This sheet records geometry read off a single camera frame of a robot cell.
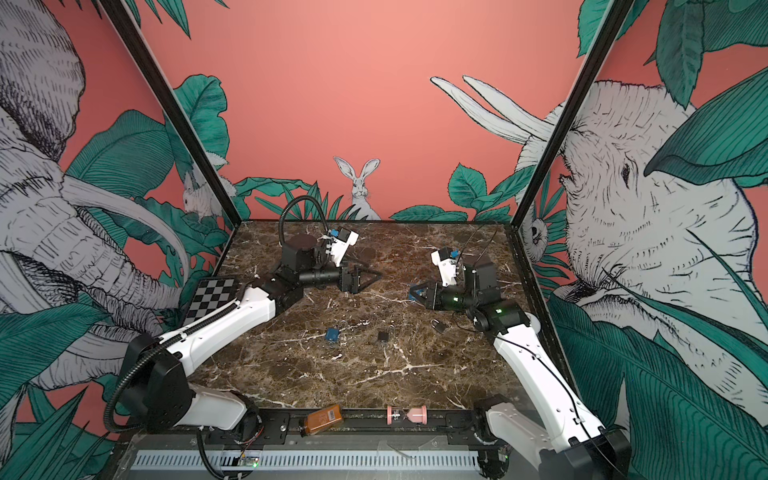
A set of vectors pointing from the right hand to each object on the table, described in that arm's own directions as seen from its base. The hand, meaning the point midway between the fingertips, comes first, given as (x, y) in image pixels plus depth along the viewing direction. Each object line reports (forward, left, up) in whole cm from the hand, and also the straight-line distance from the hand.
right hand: (411, 289), depth 71 cm
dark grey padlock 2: (-1, +8, -26) cm, 27 cm away
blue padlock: (0, -2, -1) cm, 2 cm away
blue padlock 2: (-1, +23, -25) cm, 34 cm away
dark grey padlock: (+2, -10, -26) cm, 28 cm away
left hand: (+4, +9, +2) cm, 10 cm away
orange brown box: (-25, +22, -21) cm, 40 cm away
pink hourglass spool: (-23, -2, -24) cm, 33 cm away
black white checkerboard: (+11, +65, -21) cm, 69 cm away
